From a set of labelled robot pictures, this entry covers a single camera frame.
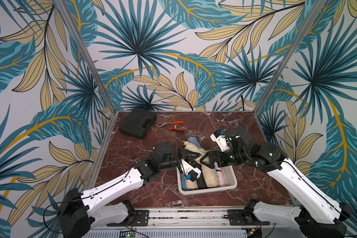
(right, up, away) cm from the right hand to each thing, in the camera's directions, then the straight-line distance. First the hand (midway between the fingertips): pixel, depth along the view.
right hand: (206, 160), depth 64 cm
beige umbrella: (-6, +5, +6) cm, 9 cm away
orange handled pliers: (-24, +16, +46) cm, 54 cm away
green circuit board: (-36, -38, +7) cm, 53 cm away
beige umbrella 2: (+4, -11, +12) cm, 17 cm away
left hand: (-4, +2, +4) cm, 6 cm away
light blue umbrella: (-2, +5, +36) cm, 36 cm away
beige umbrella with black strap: (-6, -16, +12) cm, 21 cm away
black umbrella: (0, -14, +12) cm, 19 cm away
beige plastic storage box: (+13, -11, +10) cm, 20 cm away
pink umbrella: (+11, -14, +18) cm, 25 cm away
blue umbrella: (-10, -15, +15) cm, 23 cm away
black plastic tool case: (-43, +17, +46) cm, 65 cm away
